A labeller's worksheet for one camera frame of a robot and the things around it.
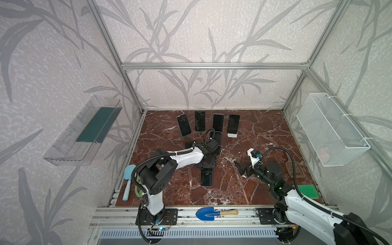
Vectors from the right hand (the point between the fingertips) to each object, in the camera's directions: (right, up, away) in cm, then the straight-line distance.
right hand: (241, 155), depth 81 cm
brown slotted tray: (+36, -11, +7) cm, 39 cm away
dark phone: (0, +17, +23) cm, 29 cm away
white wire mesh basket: (+35, +10, -19) cm, 41 cm away
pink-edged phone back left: (-34, +17, +17) cm, 41 cm away
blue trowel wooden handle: (-18, -28, -6) cm, 33 cm away
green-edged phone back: (-11, +18, +17) cm, 27 cm away
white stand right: (-1, +9, +23) cm, 25 cm away
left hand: (-16, -8, +10) cm, 20 cm away
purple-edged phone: (-19, -13, +4) cm, 23 cm away
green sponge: (+36, -18, -1) cm, 41 cm away
